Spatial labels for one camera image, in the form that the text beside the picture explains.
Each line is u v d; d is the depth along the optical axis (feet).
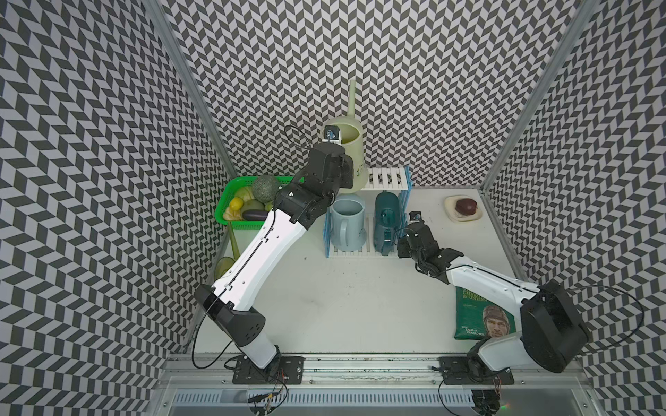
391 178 2.78
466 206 3.46
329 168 1.58
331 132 1.80
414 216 2.50
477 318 2.61
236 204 3.29
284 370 2.38
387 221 2.76
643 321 1.92
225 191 3.54
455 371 2.45
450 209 3.66
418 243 2.15
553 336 1.38
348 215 2.72
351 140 2.11
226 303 1.33
